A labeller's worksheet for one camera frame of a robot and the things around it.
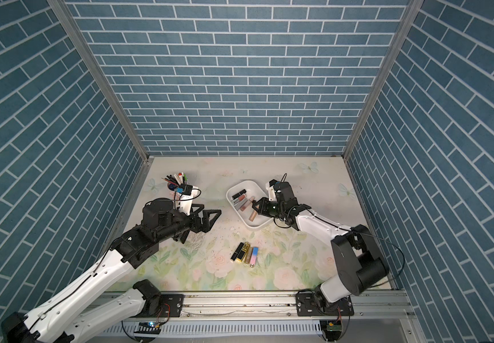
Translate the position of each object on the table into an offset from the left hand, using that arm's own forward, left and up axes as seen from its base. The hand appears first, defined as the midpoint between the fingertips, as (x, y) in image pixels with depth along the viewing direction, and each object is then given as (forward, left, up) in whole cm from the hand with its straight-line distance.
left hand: (217, 211), depth 71 cm
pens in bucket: (+24, +23, -14) cm, 36 cm away
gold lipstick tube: (-6, -11, -23) cm, 26 cm away
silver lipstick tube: (+18, -5, -23) cm, 29 cm away
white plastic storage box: (+26, -12, -21) cm, 35 cm away
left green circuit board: (-29, +24, -28) cm, 47 cm away
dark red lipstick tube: (+22, -4, -22) cm, 31 cm away
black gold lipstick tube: (-5, -9, -22) cm, 24 cm away
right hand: (+10, -13, -13) cm, 21 cm away
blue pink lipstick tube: (-5, -13, -22) cm, 26 cm away
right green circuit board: (-29, -40, -28) cm, 57 cm away
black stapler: (+3, +6, -3) cm, 8 cm away
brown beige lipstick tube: (+7, -12, -14) cm, 20 cm away
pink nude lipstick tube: (+16, -8, -23) cm, 29 cm away
